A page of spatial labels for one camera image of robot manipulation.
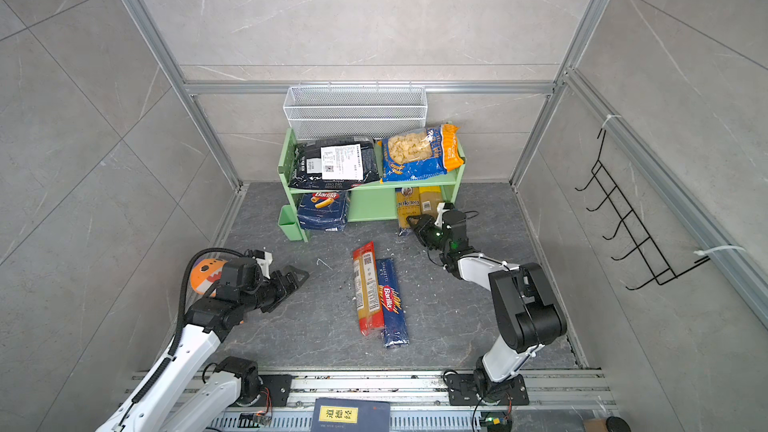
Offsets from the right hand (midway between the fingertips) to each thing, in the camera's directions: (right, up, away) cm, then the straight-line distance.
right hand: (407, 218), depth 91 cm
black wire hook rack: (+50, -1, -24) cm, 55 cm away
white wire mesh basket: (-17, +36, +9) cm, 41 cm away
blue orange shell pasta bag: (+4, +19, -8) cm, 21 cm away
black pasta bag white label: (-20, +15, -11) cm, 28 cm away
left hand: (-30, -15, -13) cm, 35 cm away
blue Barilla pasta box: (-26, +2, -3) cm, 26 cm away
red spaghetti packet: (-12, -22, -6) cm, 26 cm away
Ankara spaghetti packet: (0, +4, +4) cm, 6 cm away
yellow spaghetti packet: (+8, +7, +6) cm, 12 cm away
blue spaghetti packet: (-4, -28, -10) cm, 30 cm away
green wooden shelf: (-13, +5, +6) cm, 15 cm away
